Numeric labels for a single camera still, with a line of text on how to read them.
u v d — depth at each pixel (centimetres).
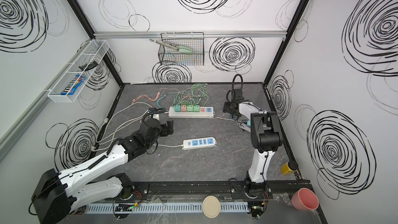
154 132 60
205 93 113
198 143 87
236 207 71
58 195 38
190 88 117
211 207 64
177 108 96
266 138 51
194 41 94
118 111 103
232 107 74
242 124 96
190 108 99
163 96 112
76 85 71
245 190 73
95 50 91
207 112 100
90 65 79
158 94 111
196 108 99
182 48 92
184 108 97
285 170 75
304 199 63
